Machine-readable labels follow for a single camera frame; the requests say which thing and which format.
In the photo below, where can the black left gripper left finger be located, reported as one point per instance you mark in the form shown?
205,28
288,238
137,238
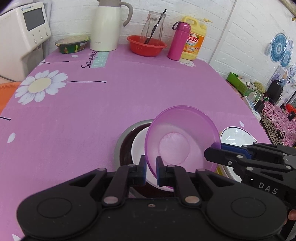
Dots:
120,181

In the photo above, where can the yellow dish soap bottle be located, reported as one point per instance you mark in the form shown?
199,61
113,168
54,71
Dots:
195,38

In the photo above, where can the purple plastic bowl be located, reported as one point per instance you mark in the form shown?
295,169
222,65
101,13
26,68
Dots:
180,135

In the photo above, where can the white enamel plate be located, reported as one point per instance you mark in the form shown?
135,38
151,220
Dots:
232,139

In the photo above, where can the white power strip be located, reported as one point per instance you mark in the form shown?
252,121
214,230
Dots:
250,105

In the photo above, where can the blue paper fan decoration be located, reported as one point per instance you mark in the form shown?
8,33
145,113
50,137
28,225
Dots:
280,50

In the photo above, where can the stainless steel bowl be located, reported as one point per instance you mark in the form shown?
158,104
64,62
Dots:
122,156

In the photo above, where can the pink floral tablecloth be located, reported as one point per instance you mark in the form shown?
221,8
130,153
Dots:
67,116

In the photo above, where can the green box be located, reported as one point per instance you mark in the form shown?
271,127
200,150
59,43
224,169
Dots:
238,84

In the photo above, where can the right hand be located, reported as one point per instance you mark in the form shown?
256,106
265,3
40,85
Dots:
292,215

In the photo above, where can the instant noodle cup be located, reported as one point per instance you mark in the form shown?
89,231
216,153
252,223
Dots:
72,44

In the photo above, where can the pink thermos bottle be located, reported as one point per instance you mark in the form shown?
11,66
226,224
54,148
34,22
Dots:
182,31

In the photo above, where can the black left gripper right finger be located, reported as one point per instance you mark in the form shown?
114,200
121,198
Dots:
177,178

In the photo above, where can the red plastic basket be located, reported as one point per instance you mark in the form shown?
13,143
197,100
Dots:
152,49

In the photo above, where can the orange chair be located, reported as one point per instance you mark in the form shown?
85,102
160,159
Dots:
6,92

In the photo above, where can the white water dispenser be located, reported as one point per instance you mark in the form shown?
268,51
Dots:
24,30

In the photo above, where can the black speaker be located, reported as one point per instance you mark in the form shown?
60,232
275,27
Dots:
274,91

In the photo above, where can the white thermos jug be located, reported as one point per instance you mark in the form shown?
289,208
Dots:
106,25

